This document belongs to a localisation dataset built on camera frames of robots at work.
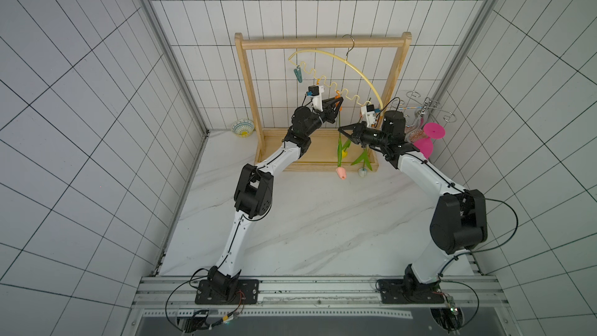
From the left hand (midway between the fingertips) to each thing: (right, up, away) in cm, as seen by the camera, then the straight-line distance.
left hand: (343, 101), depth 86 cm
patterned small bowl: (-47, -7, +33) cm, 57 cm away
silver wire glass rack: (+32, -1, +1) cm, 32 cm away
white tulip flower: (+10, -22, +9) cm, 26 cm away
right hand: (-5, -11, -5) cm, 13 cm away
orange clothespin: (-3, -1, -2) cm, 4 cm away
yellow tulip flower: (+3, -19, +12) cm, 23 cm away
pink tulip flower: (-3, -25, -10) cm, 27 cm away
